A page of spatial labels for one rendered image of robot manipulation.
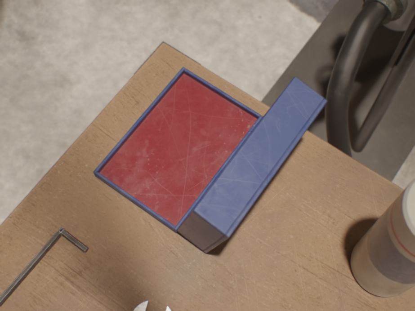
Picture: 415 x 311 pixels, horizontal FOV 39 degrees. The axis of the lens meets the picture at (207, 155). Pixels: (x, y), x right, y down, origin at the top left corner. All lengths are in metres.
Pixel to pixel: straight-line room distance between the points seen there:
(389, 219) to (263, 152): 0.12
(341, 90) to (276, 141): 0.26
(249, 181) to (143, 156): 0.17
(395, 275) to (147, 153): 0.28
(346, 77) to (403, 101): 0.50
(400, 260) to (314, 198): 0.16
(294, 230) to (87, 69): 0.76
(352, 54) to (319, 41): 0.53
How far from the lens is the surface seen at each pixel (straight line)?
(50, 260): 0.62
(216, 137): 0.64
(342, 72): 0.77
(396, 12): 0.82
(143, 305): 0.59
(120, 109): 0.67
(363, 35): 0.77
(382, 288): 0.58
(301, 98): 0.55
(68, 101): 1.24
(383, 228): 0.50
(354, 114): 1.22
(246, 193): 0.50
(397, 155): 1.20
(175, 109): 0.66
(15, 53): 1.33
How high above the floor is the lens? 1.06
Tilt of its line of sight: 66 degrees down
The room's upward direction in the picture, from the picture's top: straight up
